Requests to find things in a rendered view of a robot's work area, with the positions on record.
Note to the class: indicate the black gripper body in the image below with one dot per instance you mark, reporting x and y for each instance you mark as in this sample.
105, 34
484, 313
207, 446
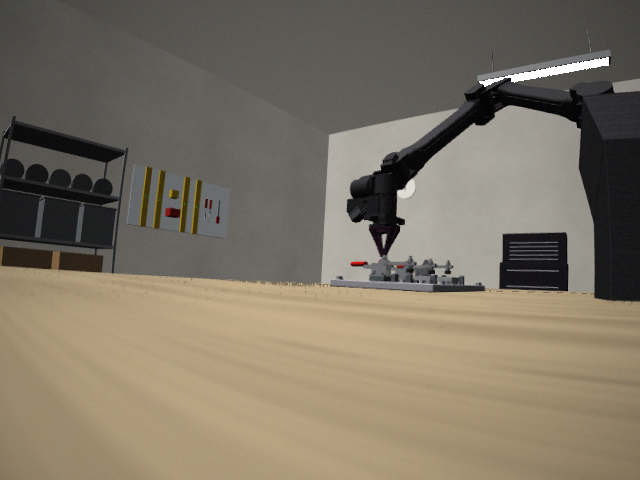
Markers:
387, 206

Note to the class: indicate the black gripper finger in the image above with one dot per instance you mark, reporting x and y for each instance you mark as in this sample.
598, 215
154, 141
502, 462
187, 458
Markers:
393, 239
382, 229

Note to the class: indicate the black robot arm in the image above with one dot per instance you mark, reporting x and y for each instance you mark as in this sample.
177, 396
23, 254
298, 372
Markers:
563, 103

